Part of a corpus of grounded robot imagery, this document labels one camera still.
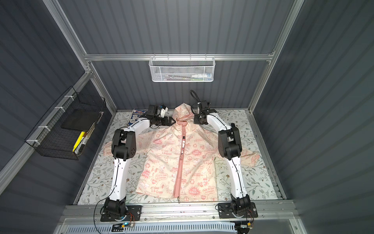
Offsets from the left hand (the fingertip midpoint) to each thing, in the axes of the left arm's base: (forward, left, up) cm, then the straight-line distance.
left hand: (173, 121), depth 107 cm
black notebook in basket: (-17, +47, +22) cm, 55 cm away
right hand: (0, -19, +2) cm, 19 cm away
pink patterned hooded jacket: (-30, -6, -5) cm, 31 cm away
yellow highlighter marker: (-28, +43, +22) cm, 55 cm away
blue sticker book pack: (+11, +31, -3) cm, 33 cm away
